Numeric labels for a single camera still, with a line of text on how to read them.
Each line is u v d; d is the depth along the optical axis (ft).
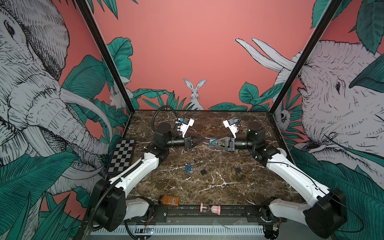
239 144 2.05
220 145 2.18
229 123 2.12
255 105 3.95
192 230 2.30
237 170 2.96
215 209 2.43
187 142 2.05
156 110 3.99
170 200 2.45
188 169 2.91
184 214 2.45
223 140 2.09
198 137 2.20
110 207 1.31
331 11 2.31
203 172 2.89
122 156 2.97
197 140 2.22
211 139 2.20
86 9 2.30
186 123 2.09
